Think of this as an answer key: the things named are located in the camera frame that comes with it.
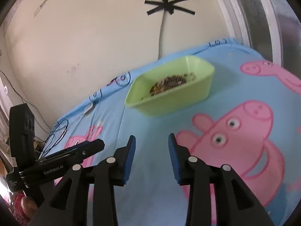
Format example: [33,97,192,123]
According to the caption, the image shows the grey cable on wall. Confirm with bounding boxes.
[157,0,167,59]

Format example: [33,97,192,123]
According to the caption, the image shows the pile of beaded jewelry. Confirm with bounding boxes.
[149,73,196,96]

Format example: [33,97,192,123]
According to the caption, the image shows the blue cartoon pig bedsheet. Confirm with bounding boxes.
[42,39,300,225]

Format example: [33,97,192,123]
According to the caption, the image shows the light green plastic tray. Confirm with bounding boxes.
[125,55,215,116]

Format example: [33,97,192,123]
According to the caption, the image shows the black thin cable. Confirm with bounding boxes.
[0,69,69,156]

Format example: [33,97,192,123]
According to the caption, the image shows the left hand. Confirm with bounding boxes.
[21,196,38,219]

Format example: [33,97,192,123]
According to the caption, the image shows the white framed window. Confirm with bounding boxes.
[217,0,300,70]

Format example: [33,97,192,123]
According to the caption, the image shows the black tape cross on wall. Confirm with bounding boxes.
[144,0,195,15]

